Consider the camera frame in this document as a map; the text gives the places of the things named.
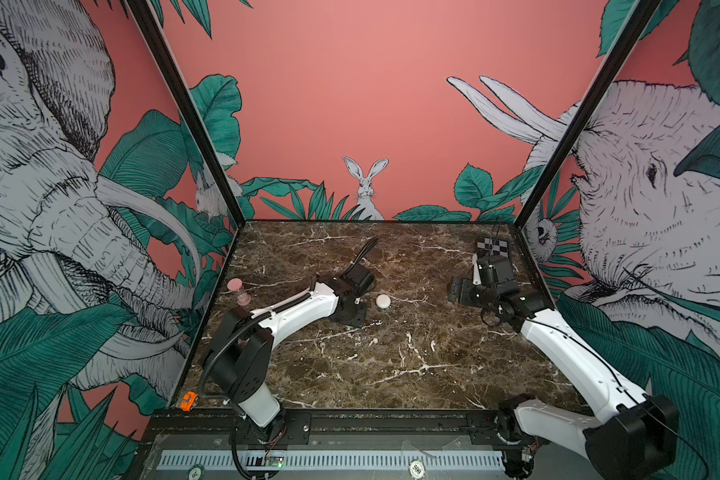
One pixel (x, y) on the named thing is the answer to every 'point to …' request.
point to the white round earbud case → (383, 301)
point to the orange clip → (188, 402)
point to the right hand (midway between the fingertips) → (459, 283)
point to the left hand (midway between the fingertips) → (357, 314)
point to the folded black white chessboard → (497, 247)
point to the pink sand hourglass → (243, 298)
